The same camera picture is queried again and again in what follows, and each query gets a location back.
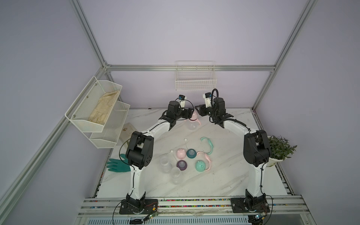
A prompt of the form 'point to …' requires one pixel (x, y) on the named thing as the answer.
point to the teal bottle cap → (200, 166)
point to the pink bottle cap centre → (181, 153)
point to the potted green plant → (281, 149)
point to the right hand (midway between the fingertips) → (198, 107)
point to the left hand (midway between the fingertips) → (189, 109)
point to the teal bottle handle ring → (212, 146)
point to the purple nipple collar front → (182, 164)
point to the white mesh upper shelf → (91, 110)
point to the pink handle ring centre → (208, 158)
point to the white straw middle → (185, 139)
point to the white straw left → (171, 151)
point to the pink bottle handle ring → (197, 120)
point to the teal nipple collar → (191, 153)
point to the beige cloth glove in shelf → (104, 105)
